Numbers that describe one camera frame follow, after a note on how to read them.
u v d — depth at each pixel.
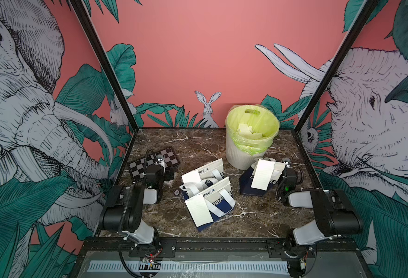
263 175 0.74
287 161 0.82
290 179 0.72
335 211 0.50
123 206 0.43
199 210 0.64
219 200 0.70
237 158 0.92
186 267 0.70
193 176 0.69
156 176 0.71
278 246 0.74
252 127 1.01
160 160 0.81
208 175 0.72
